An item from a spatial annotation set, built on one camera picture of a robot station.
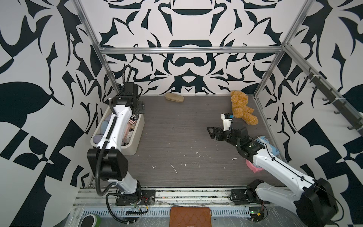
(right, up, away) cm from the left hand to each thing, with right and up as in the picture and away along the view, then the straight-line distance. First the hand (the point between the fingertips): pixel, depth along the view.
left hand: (131, 106), depth 82 cm
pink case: (0, -10, -2) cm, 11 cm away
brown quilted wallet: (+33, -52, -15) cm, 63 cm away
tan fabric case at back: (+23, +8, +33) cm, 42 cm away
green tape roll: (-10, -53, -16) cm, 56 cm away
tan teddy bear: (+71, +4, +23) cm, 75 cm away
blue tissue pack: (+80, -20, +7) cm, 83 cm away
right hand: (+46, -11, -1) cm, 47 cm away
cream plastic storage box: (+2, -23, -6) cm, 23 cm away
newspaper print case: (+1, -6, +3) cm, 7 cm away
